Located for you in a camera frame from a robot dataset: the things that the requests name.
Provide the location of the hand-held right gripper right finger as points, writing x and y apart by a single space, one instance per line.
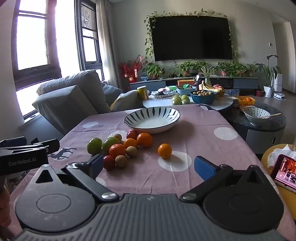
203 168

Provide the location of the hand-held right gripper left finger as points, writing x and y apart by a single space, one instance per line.
96 164

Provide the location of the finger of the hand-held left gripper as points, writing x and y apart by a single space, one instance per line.
13 141
49 144

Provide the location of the big green apple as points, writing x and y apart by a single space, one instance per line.
110 143
94 145

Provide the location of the dark orange mandarin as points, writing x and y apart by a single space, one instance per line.
117 150

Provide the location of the brown kiwi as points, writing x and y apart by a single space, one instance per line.
118 137
121 161
131 151

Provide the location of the orange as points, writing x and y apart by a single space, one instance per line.
165 150
130 143
144 140

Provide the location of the striped ceramic bowl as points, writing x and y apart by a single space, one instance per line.
152 119

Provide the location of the person's left hand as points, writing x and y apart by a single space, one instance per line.
4 208

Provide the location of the pink dotted tablecloth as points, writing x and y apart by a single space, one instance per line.
196 143

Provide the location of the grey sofa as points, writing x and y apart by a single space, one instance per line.
69 97

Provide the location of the dark round side table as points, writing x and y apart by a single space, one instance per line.
261 134

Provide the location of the white round coffee table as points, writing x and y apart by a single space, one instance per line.
222 103

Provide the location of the blue bowl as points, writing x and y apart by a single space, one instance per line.
202 99

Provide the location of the wooden dish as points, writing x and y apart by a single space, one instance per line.
242 108

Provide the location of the grey cushion yellow trim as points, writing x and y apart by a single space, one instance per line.
127 99

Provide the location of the small striped bowl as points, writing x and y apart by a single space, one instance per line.
255 118

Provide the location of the pile of green apples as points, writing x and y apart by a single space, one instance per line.
180 99

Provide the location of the pile of small kiwis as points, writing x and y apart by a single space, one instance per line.
202 93

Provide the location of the white tissue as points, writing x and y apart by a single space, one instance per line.
279 154

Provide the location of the orange basket of mandarins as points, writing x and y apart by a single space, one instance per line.
246 100

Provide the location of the bunch of bananas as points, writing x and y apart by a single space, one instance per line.
208 87

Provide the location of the blue printed box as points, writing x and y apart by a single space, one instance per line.
231 92

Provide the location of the smartphone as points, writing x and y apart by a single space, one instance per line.
285 171

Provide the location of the pink fruit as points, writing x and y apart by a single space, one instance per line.
217 87

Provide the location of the glass snack plate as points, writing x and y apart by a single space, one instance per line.
163 93

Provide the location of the yellow can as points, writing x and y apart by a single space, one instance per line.
142 92

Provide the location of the green lidded container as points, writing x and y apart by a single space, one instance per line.
172 88

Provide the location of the orange box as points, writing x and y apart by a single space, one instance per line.
186 82

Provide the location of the wooden spoon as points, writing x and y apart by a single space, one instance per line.
272 115

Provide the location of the yellow stool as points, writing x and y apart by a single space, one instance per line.
286 201

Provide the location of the red pot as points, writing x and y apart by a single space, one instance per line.
260 93

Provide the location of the grey television cabinet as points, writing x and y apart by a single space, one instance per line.
245 82

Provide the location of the spider plant in vase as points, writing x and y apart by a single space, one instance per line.
207 73

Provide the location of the red flower decoration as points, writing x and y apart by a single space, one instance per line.
129 68

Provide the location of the row of potted plants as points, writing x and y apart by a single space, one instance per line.
231 68

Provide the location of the dark framed window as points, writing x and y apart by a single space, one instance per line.
89 34
34 39

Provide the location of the white robot vacuum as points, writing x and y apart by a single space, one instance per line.
279 95

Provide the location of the tall plant white pot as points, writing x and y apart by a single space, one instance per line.
268 76

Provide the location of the white air purifier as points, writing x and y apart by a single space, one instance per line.
278 83

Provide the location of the sheer curtain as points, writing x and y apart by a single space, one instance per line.
106 41

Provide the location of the green ivy vine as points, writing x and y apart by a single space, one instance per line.
148 49

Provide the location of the black wall television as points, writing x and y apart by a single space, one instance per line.
192 38

